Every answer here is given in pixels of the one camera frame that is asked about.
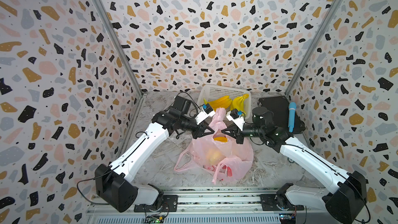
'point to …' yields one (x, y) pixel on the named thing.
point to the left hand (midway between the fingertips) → (213, 129)
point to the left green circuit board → (155, 219)
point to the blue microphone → (292, 108)
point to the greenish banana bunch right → (239, 103)
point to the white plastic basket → (209, 92)
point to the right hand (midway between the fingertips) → (223, 131)
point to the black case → (279, 105)
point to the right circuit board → (287, 218)
